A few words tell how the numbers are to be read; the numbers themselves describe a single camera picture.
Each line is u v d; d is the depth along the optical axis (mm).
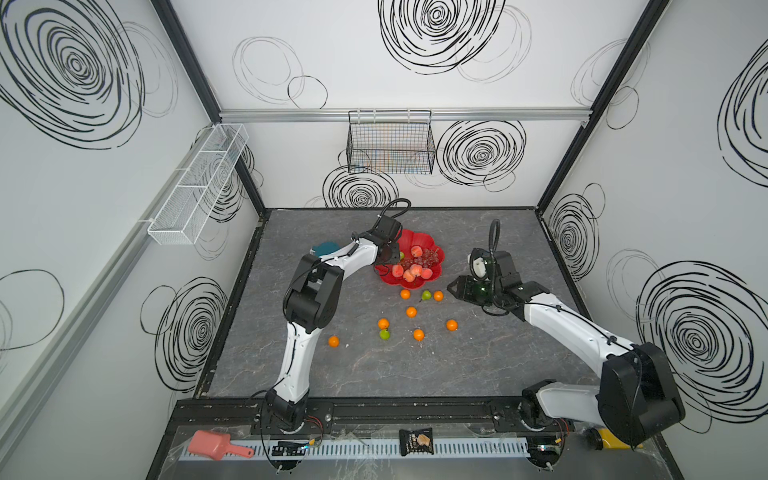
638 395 407
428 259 1002
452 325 875
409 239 1080
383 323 885
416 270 957
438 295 936
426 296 937
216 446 680
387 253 756
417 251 1031
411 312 908
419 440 695
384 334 864
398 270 987
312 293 584
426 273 963
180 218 721
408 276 965
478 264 776
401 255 1016
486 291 719
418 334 864
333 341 846
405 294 945
